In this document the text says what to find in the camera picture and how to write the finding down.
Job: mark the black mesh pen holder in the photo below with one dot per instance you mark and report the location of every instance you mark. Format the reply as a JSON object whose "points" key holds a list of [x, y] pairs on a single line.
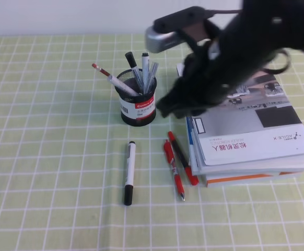
{"points": [[140, 110]]}

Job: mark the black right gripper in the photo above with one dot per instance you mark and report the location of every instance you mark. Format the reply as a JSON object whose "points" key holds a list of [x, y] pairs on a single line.
{"points": [[214, 68]]}

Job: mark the white marker black cap on table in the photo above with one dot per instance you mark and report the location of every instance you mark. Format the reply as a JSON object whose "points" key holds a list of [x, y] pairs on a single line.
{"points": [[129, 181]]}

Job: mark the white pen with red end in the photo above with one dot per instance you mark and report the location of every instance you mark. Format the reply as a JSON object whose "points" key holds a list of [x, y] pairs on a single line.
{"points": [[115, 81]]}

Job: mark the red and black marker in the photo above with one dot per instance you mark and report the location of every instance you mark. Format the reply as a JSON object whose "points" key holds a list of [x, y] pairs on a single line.
{"points": [[184, 161]]}

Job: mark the bottom book with orange stripe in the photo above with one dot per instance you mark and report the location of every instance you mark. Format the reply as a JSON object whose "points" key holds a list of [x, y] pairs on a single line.
{"points": [[222, 180]]}

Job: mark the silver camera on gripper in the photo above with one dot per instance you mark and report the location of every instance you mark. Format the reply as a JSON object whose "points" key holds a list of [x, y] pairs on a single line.
{"points": [[172, 30]]}

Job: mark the top robot brochure booklet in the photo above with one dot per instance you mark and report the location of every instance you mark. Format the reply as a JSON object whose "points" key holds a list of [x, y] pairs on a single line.
{"points": [[260, 96]]}

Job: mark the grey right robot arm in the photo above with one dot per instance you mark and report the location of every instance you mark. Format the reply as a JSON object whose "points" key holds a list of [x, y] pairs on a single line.
{"points": [[270, 27]]}

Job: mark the grey capped marker in holder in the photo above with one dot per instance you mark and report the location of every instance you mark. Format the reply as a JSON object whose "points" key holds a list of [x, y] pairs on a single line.
{"points": [[145, 68]]}

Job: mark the black capped marker in holder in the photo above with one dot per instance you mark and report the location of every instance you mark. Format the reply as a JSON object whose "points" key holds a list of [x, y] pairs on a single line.
{"points": [[137, 74]]}

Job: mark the red gel pen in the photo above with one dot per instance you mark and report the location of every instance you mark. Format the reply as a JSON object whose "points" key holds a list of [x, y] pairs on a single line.
{"points": [[171, 160]]}

